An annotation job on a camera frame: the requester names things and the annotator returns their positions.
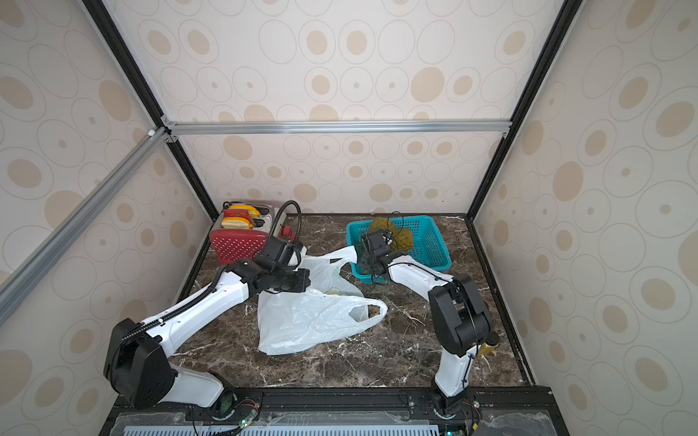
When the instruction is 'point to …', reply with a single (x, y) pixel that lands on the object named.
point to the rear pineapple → (402, 240)
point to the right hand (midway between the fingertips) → (364, 262)
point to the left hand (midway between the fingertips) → (317, 281)
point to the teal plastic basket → (427, 244)
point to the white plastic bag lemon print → (329, 309)
